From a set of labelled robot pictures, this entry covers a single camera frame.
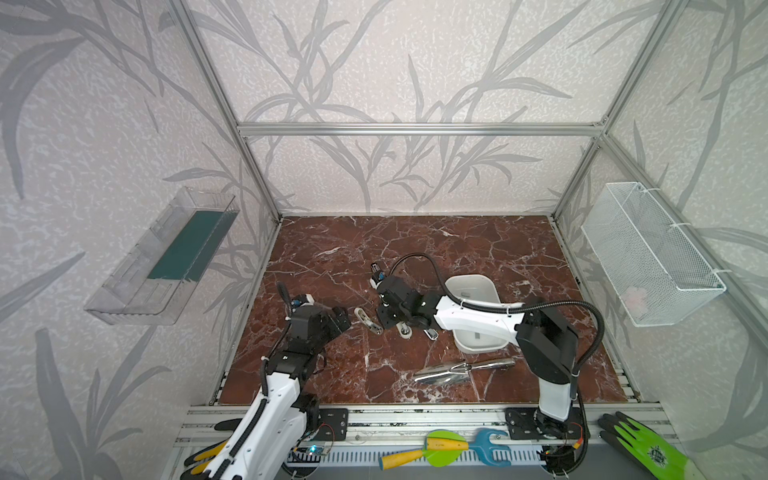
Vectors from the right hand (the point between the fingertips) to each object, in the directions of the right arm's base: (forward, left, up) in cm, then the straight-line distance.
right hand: (379, 300), depth 87 cm
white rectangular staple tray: (+8, -30, -7) cm, 32 cm away
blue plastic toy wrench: (-35, -26, -6) cm, 44 cm away
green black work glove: (-35, -64, -7) cm, 74 cm away
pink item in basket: (-6, -65, +12) cm, 66 cm away
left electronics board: (-35, +15, -8) cm, 39 cm away
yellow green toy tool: (-35, -16, -6) cm, 39 cm away
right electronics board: (-37, -46, -14) cm, 60 cm away
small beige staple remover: (-5, +3, -7) cm, 9 cm away
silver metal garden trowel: (-18, -18, -6) cm, 27 cm away
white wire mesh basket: (-6, -62, +24) cm, 67 cm away
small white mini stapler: (-7, -15, -8) cm, 19 cm away
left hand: (-2, +11, 0) cm, 11 cm away
